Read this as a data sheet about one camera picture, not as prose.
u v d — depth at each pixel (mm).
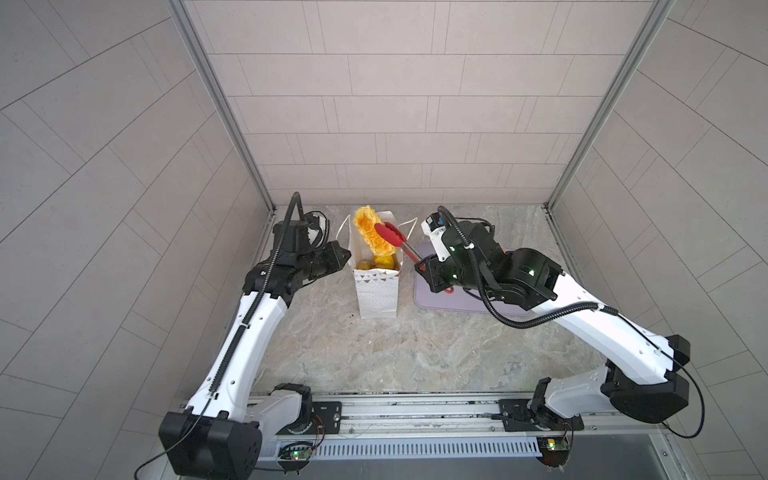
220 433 352
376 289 754
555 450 681
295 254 543
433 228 547
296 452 644
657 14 711
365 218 715
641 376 391
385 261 871
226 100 871
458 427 706
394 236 669
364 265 869
